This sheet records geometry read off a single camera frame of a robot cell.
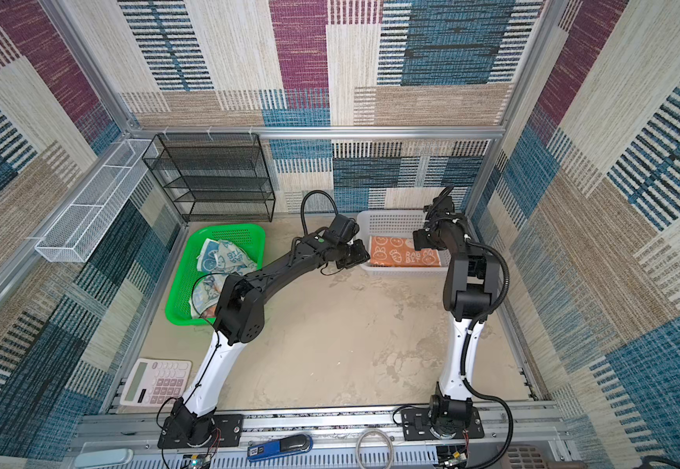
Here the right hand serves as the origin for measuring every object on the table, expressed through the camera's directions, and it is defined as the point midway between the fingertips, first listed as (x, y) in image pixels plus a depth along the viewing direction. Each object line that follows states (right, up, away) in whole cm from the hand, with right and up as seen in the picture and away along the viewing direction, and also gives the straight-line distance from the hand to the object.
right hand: (429, 243), depth 103 cm
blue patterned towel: (-74, -6, -1) cm, 74 cm away
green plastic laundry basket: (-63, +1, +5) cm, 64 cm away
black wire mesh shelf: (-77, +24, +6) cm, 81 cm away
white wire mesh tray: (-94, +1, -33) cm, 100 cm away
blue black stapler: (-41, -47, -34) cm, 71 cm away
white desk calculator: (-80, -37, -24) cm, 92 cm away
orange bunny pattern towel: (-10, -3, +3) cm, 11 cm away
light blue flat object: (-87, -51, -33) cm, 106 cm away
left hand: (-21, -3, -9) cm, 23 cm away
